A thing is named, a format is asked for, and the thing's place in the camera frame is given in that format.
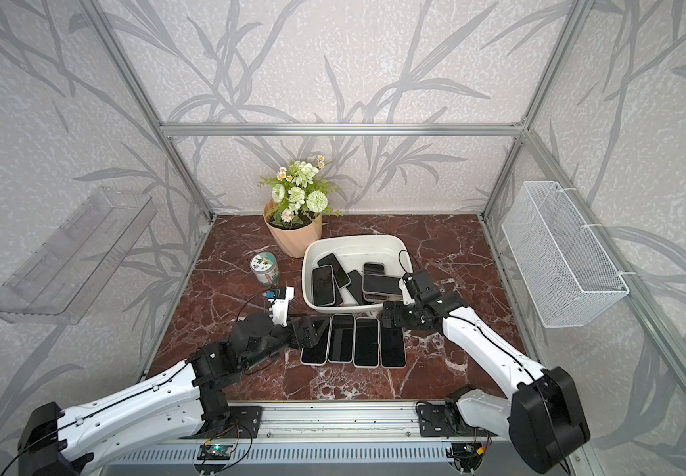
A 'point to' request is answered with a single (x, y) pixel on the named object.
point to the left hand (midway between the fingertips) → (320, 321)
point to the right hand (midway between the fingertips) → (392, 315)
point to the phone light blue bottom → (356, 286)
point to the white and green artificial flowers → (299, 193)
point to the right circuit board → (467, 453)
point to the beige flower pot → (293, 242)
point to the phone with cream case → (366, 342)
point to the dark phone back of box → (341, 277)
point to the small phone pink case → (374, 268)
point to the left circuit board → (215, 452)
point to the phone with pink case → (317, 354)
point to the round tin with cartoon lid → (266, 268)
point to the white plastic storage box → (352, 252)
